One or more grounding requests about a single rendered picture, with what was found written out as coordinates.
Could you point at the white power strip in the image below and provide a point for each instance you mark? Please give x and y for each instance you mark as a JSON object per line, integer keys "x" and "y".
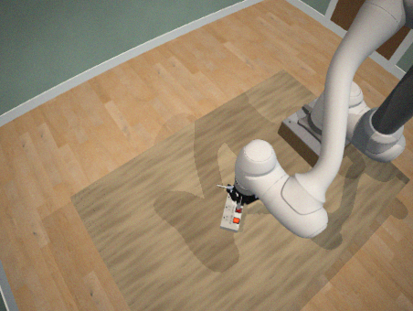
{"x": 231, "y": 216}

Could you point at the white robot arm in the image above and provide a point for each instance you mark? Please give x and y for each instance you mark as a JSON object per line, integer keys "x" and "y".
{"x": 296, "y": 202}

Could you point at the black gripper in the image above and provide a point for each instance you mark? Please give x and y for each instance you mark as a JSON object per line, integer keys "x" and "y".
{"x": 231, "y": 190}

